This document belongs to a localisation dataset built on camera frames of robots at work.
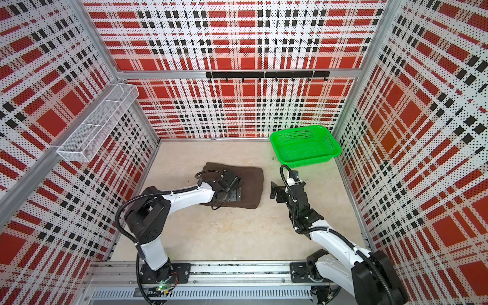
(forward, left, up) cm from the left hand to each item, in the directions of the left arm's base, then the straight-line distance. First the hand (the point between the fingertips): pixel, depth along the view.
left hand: (232, 193), depth 94 cm
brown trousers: (+3, -10, 0) cm, 11 cm away
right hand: (0, -25, +11) cm, 27 cm away
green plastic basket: (+36, -40, -5) cm, 54 cm away
